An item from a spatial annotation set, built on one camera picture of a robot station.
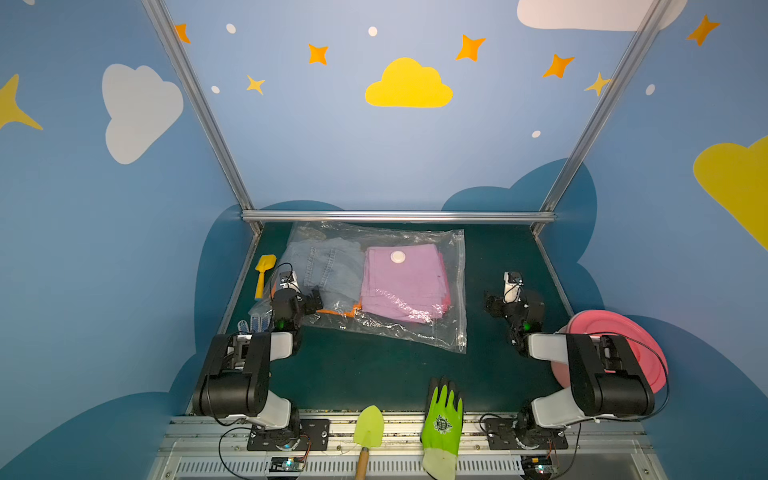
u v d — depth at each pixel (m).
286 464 0.71
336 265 1.01
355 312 0.91
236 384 0.44
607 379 0.47
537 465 0.72
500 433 0.75
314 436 0.75
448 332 0.90
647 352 0.47
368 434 0.75
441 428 0.75
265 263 1.08
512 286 0.81
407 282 1.03
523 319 0.73
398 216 1.23
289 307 0.72
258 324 0.93
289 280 0.81
